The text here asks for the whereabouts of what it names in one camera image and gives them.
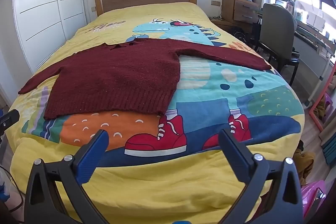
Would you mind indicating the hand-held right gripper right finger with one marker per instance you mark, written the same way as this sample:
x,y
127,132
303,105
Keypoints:
x,y
236,158

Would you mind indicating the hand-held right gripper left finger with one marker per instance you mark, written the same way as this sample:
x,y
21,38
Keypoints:
x,y
89,159

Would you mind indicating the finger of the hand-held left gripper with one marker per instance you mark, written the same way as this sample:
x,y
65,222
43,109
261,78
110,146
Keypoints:
x,y
9,119

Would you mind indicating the dark red knit sweater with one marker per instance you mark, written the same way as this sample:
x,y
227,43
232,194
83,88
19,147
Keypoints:
x,y
118,74

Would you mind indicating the yellow cloth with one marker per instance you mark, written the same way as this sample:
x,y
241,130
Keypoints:
x,y
304,163

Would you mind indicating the yellow dinosaur print bed cover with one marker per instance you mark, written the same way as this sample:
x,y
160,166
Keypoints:
x,y
157,187

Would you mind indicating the pink bag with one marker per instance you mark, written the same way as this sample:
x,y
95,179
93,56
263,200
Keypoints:
x,y
311,195

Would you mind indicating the white wardrobe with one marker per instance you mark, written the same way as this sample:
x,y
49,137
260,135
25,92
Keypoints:
x,y
42,3

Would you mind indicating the grey office chair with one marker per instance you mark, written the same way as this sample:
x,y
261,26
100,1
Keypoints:
x,y
275,27

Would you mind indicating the glass top desk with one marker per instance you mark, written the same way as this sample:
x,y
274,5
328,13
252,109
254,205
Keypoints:
x,y
312,37

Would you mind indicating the wooden drawer cabinet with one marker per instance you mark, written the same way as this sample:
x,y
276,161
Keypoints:
x,y
241,10

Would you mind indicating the pink frame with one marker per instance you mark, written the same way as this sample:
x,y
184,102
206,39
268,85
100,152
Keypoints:
x,y
316,111

